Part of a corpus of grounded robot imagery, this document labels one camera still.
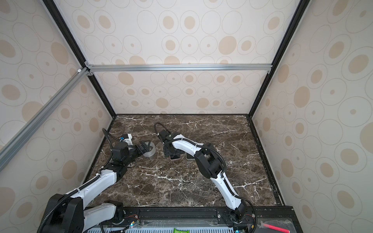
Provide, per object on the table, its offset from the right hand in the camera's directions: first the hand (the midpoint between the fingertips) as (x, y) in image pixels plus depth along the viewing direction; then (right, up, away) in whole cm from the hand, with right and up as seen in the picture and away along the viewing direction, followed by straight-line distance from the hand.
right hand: (178, 151), depth 99 cm
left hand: (-16, +8, -14) cm, 23 cm away
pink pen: (+44, -32, -28) cm, 61 cm away
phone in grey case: (+7, -3, -4) cm, 9 cm away
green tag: (+3, -34, -29) cm, 44 cm away
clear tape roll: (-17, +1, -7) cm, 18 cm away
